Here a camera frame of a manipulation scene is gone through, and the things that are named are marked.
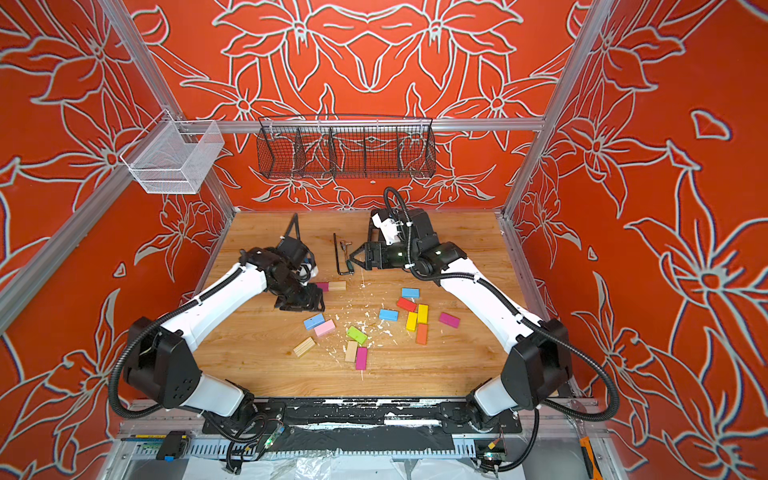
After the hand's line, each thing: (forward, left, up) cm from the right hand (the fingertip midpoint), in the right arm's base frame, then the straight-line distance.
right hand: (362, 252), depth 74 cm
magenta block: (-5, -26, -27) cm, 38 cm away
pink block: (-9, +13, -26) cm, 30 cm away
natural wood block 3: (-16, +4, -26) cm, 30 cm away
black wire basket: (+44, +10, +3) cm, 45 cm away
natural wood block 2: (-14, +18, -26) cm, 35 cm away
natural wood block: (+6, +11, -26) cm, 29 cm away
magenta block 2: (-17, +1, -27) cm, 32 cm away
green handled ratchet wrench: (+13, +7, -24) cm, 29 cm away
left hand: (-7, +14, -15) cm, 22 cm away
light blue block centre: (-5, -7, -26) cm, 27 cm away
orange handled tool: (-39, -54, -26) cm, 71 cm away
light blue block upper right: (+3, -14, -25) cm, 29 cm away
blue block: (-8, +16, -24) cm, 30 cm away
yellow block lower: (-7, -14, -25) cm, 30 cm away
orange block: (-10, -17, -27) cm, 33 cm away
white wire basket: (+33, +62, +7) cm, 70 cm away
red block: (-1, -13, -26) cm, 29 cm away
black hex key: (+17, +12, -26) cm, 33 cm away
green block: (-11, +2, -25) cm, 28 cm away
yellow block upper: (-4, -18, -25) cm, 31 cm away
